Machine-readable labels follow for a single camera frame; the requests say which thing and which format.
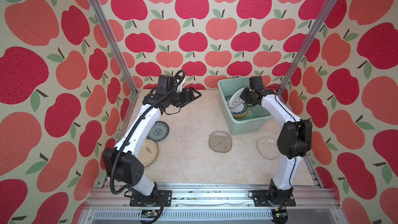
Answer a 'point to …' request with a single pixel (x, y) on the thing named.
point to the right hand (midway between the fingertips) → (246, 95)
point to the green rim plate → (244, 111)
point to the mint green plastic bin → (254, 121)
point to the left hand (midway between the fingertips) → (199, 98)
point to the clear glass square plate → (220, 141)
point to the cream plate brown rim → (148, 152)
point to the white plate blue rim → (235, 101)
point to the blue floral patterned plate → (159, 131)
